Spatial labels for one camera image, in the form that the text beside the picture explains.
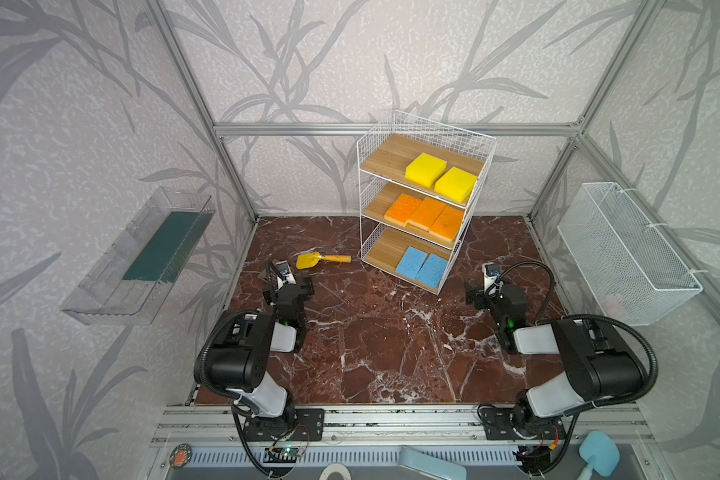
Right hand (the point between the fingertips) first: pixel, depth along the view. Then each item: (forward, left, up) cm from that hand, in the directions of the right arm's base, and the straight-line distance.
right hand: (482, 270), depth 94 cm
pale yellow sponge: (+10, +26, +18) cm, 33 cm away
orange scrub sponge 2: (+4, +14, +18) cm, 23 cm away
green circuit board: (-47, +57, -10) cm, 75 cm away
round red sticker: (-47, +80, -6) cm, 93 cm away
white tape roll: (-50, +43, -7) cm, 66 cm away
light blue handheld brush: (-47, -19, -7) cm, 51 cm away
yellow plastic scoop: (+9, +58, -6) cm, 59 cm away
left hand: (0, +61, +3) cm, 61 cm away
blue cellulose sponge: (+8, +22, -7) cm, 24 cm away
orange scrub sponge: (+7, +19, +18) cm, 27 cm away
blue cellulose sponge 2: (+4, +15, -7) cm, 17 cm away
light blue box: (-49, +22, -2) cm, 54 cm away
